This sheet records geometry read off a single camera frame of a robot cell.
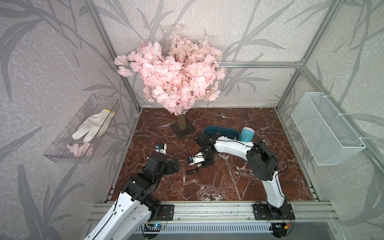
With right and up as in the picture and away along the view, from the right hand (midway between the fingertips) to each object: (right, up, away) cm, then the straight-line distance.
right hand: (201, 159), depth 92 cm
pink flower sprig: (-48, +12, -32) cm, 60 cm away
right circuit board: (+39, -30, -18) cm, 52 cm away
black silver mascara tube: (-5, -5, -6) cm, 9 cm away
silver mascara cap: (-1, -2, -6) cm, 6 cm away
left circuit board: (-21, -26, -22) cm, 40 cm away
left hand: (-15, +4, -17) cm, 23 cm away
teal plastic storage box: (+20, +16, +13) cm, 28 cm away
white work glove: (-49, +22, -24) cm, 59 cm away
